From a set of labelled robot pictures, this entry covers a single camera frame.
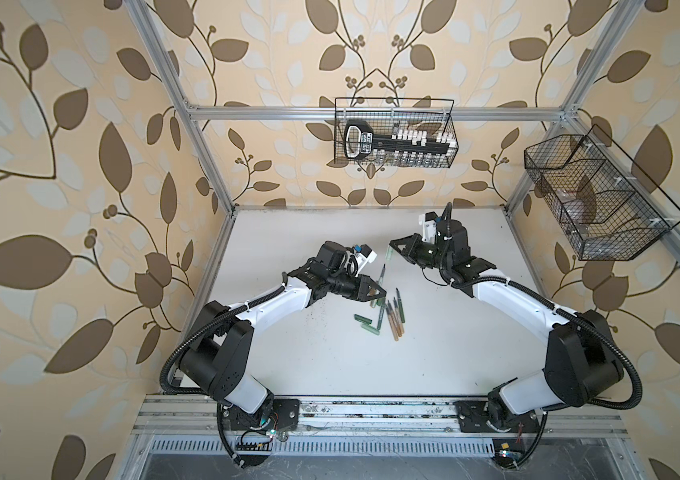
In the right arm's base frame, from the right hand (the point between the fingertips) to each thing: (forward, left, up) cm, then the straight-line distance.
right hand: (391, 245), depth 82 cm
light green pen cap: (-2, +1, -2) cm, 3 cm away
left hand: (-12, +2, -5) cm, 13 cm away
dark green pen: (-11, -4, -22) cm, 24 cm away
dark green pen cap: (-12, +8, -22) cm, 26 cm away
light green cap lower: (-15, +6, -22) cm, 27 cm away
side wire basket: (0, -52, +13) cm, 54 cm away
